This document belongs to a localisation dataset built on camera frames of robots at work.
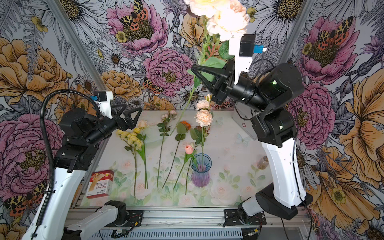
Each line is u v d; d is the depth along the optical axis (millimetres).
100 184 807
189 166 914
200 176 852
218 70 334
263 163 854
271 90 290
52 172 393
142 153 967
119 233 726
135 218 737
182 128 1052
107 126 506
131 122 530
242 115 1026
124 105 614
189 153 653
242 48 282
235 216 689
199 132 1058
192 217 761
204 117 616
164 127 1084
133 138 964
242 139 1052
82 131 434
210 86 365
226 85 314
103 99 483
